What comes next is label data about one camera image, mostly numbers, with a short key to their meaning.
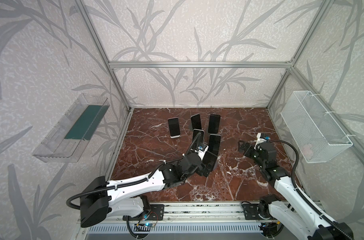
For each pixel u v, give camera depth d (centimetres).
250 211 74
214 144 99
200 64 94
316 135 63
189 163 54
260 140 73
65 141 64
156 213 72
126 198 44
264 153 62
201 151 64
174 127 96
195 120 101
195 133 91
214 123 115
